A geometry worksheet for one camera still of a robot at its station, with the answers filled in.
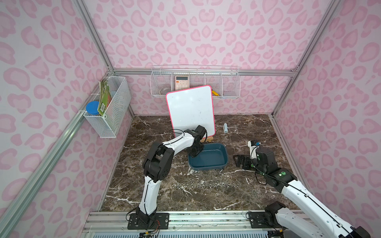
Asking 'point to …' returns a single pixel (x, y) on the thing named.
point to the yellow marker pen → (215, 93)
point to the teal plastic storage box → (214, 156)
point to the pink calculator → (181, 82)
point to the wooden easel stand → (209, 139)
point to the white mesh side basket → (108, 126)
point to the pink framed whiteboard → (189, 108)
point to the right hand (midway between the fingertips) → (239, 156)
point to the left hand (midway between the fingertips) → (200, 149)
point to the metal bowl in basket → (164, 91)
